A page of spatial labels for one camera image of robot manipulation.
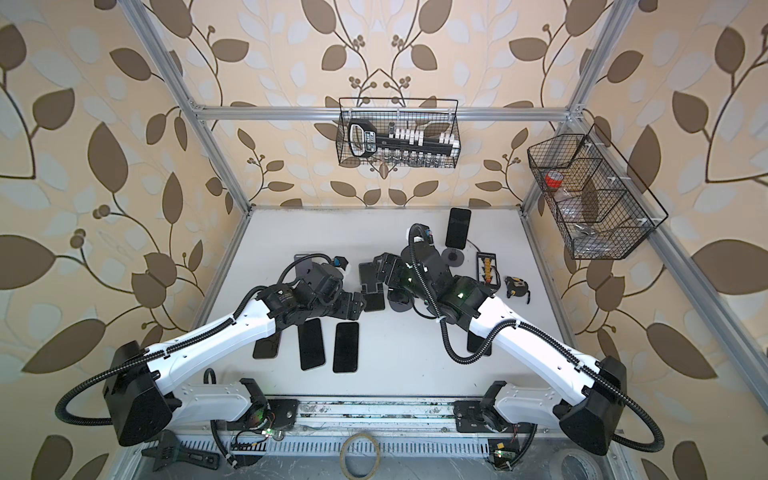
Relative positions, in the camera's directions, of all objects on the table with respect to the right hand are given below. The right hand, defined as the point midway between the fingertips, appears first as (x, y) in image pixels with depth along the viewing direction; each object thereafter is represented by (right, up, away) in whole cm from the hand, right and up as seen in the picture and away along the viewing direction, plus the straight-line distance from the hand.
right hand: (386, 265), depth 71 cm
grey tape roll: (+44, -46, -3) cm, 64 cm away
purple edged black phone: (+26, -25, +17) cm, 40 cm away
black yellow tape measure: (+41, -9, +24) cm, 48 cm away
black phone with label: (-12, -26, +17) cm, 33 cm away
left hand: (-8, -10, +7) cm, 15 cm away
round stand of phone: (+4, -13, +22) cm, 26 cm away
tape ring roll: (-10, -44, -2) cm, 45 cm away
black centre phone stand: (-5, -10, +18) cm, 21 cm away
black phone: (-23, -25, +16) cm, 38 cm away
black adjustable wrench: (-51, -44, -2) cm, 67 cm away
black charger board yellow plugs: (+33, -5, +28) cm, 44 cm away
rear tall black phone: (+23, +10, +28) cm, 38 cm away
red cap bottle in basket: (+49, +24, +16) cm, 56 cm away
